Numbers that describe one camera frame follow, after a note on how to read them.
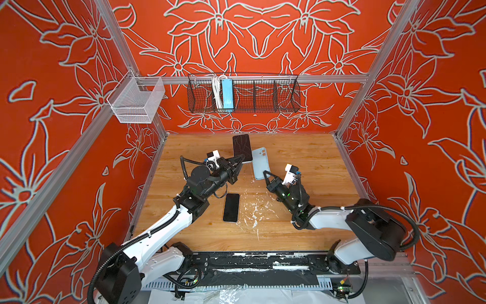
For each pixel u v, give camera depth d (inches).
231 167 24.1
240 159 25.9
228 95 35.4
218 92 35.3
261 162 32.8
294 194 24.9
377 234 17.2
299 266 29.2
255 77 36.2
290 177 28.7
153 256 17.9
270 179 31.2
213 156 26.9
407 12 28.0
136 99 37.3
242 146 26.9
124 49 32.0
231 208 34.6
